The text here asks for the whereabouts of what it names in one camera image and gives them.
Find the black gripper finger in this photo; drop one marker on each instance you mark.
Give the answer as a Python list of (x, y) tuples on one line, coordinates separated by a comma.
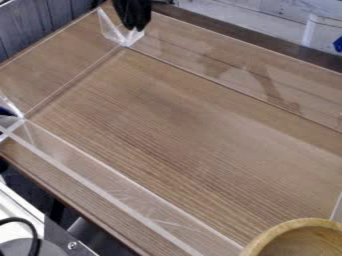
[(134, 13)]

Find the brown wooden bowl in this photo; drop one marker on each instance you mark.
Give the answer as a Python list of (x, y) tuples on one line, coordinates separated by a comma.
[(301, 237)]

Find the white container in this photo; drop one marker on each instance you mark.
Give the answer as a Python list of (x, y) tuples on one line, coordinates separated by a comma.
[(322, 31)]

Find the blue object at right edge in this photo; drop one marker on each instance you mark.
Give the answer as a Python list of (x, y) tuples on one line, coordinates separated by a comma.
[(338, 44)]

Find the clear acrylic corner bracket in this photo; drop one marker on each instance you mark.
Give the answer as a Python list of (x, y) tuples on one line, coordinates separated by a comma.
[(118, 33)]

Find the clear acrylic front wall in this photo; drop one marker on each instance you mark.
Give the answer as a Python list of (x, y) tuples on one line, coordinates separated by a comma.
[(151, 225)]

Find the grey metal bracket with screw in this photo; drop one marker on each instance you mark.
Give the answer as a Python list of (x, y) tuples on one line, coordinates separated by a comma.
[(56, 235)]

